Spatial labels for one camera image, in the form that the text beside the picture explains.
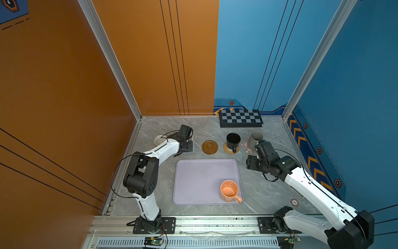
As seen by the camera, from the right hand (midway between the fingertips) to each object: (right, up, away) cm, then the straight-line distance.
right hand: (249, 162), depth 80 cm
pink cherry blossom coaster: (+4, +7, +23) cm, 24 cm away
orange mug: (-10, -16, +3) cm, 19 cm away
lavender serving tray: (-27, -12, +7) cm, 31 cm away
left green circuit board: (-47, -34, -9) cm, 59 cm away
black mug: (-6, +10, +14) cm, 19 cm away
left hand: (-34, +8, +16) cm, 39 cm away
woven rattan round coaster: (-7, +3, +18) cm, 20 cm away
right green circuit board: (+14, -34, -10) cm, 38 cm away
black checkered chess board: (+4, +26, +36) cm, 44 cm away
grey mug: (+8, +13, +15) cm, 21 cm away
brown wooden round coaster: (-20, +6, +22) cm, 30 cm away
